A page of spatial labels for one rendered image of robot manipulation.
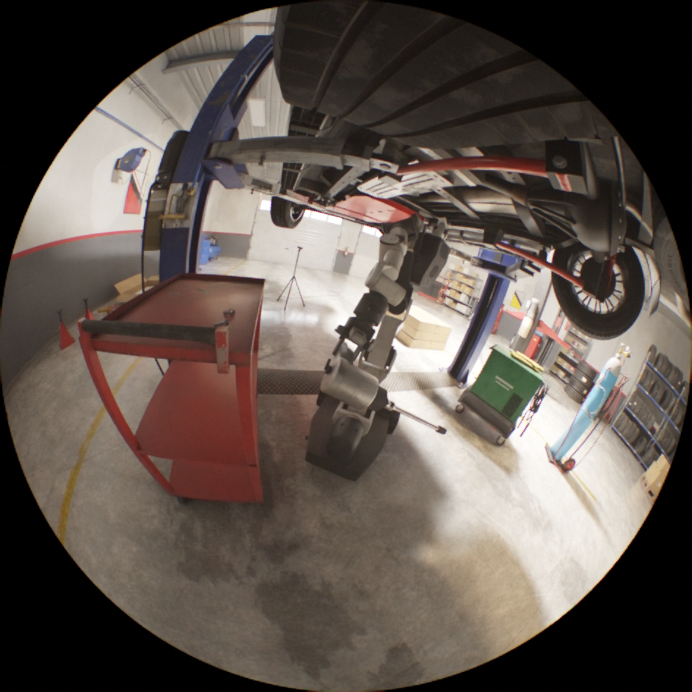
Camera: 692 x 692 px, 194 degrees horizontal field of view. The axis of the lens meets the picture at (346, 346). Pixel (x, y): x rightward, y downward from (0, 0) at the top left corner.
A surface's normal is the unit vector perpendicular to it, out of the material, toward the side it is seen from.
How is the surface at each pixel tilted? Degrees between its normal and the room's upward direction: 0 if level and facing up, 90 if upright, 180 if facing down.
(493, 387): 86
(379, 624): 0
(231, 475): 0
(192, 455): 0
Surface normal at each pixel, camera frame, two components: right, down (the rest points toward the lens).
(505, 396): -0.75, 0.02
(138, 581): 0.25, -0.87
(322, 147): -0.07, 0.42
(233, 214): 0.32, 0.48
